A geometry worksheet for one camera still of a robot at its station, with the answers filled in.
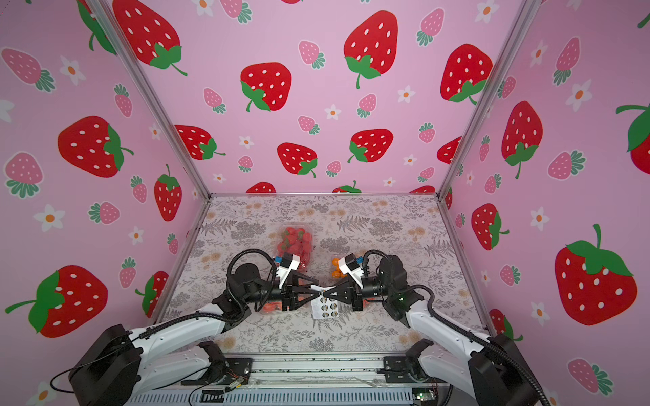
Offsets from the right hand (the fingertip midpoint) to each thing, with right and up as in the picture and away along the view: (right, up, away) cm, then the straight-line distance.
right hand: (325, 301), depth 67 cm
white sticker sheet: (-1, -2, +2) cm, 3 cm away
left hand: (-2, +2, +2) cm, 4 cm away
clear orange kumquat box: (+3, +1, +27) cm, 27 cm away
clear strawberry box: (-13, +14, +33) cm, 38 cm away
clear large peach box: (-19, -8, +17) cm, 26 cm away
